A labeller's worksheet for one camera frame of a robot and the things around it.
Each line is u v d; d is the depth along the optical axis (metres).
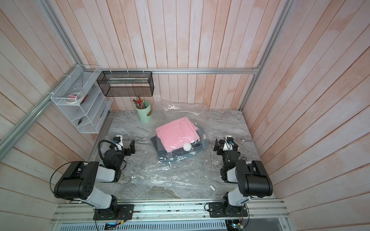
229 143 0.75
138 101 0.98
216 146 0.82
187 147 0.90
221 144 0.95
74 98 0.69
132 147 0.88
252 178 0.46
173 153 0.88
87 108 0.79
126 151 0.81
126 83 1.04
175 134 0.91
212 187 0.80
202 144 0.93
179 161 0.91
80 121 0.88
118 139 0.77
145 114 1.07
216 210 0.73
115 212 0.67
